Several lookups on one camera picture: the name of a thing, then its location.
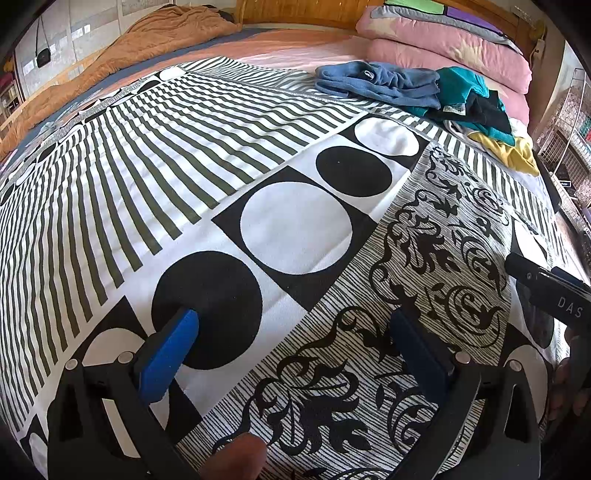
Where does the green purple grey quilt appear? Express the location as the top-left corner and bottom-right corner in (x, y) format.
(381, 0), (522, 47)

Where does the person's right hand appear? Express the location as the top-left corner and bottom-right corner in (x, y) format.
(549, 359), (581, 422)

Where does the black and white printed blanket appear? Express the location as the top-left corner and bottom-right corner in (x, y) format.
(0, 55), (573, 480)

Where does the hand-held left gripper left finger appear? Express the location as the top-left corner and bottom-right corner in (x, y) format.
(47, 308), (204, 480)

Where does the person's left hand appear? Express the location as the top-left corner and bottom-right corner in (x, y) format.
(202, 434), (269, 480)

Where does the pink bed sheet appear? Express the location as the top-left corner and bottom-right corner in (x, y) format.
(203, 25), (376, 75)

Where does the blue garment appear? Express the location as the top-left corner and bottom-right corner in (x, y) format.
(315, 60), (441, 110)

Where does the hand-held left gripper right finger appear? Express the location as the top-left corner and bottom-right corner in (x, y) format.
(389, 308), (541, 480)

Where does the wooden bed side rail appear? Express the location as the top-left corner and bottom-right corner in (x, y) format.
(0, 59), (89, 136)

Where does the yellow garment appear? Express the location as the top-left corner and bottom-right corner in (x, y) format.
(471, 131), (541, 177)

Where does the orange blanket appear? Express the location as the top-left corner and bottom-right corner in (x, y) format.
(0, 4), (242, 158)

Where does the wall shelf with books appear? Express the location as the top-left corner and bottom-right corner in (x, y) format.
(0, 74), (21, 121)

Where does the plain pink pillow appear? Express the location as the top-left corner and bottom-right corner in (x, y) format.
(367, 39), (532, 125)

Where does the wooden headboard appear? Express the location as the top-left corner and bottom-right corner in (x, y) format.
(235, 0), (548, 58)

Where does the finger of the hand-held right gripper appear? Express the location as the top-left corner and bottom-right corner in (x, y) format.
(504, 253), (540, 284)
(547, 267), (581, 286)

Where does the black garment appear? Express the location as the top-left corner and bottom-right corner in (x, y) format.
(464, 90), (513, 134)

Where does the wire rack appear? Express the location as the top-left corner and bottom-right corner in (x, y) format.
(536, 67), (591, 222)

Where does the pink pillow with pale patches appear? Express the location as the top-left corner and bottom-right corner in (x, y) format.
(355, 7), (534, 95)

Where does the teal garment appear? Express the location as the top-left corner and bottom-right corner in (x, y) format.
(406, 66), (515, 145)

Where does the black shoulder bag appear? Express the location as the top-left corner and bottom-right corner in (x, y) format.
(34, 13), (55, 66)

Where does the white garment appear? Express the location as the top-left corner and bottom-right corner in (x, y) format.
(443, 117), (532, 149)

